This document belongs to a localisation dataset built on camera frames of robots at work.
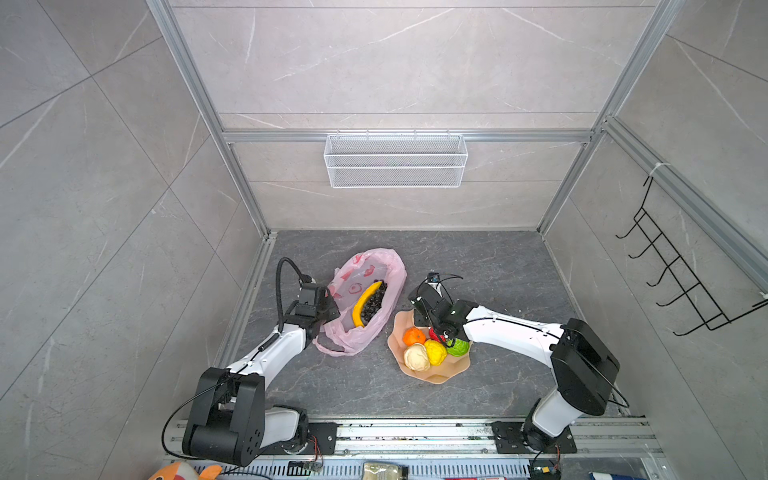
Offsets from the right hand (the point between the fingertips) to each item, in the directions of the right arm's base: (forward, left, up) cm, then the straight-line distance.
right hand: (421, 307), depth 89 cm
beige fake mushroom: (-15, +3, 0) cm, 16 cm away
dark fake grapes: (+4, +15, -4) cm, 16 cm away
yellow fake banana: (+2, +20, -6) cm, 21 cm away
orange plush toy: (-39, +56, -1) cm, 68 cm away
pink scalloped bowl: (-17, -7, -6) cm, 19 cm away
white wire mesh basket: (+45, +6, +22) cm, 50 cm away
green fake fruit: (-13, -10, 0) cm, 16 cm away
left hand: (+4, +28, +1) cm, 29 cm away
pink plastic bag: (+14, +20, 0) cm, 24 cm away
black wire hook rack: (-14, -59, +22) cm, 64 cm away
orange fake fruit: (-8, +3, -3) cm, 9 cm away
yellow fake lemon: (-13, -3, -2) cm, 14 cm away
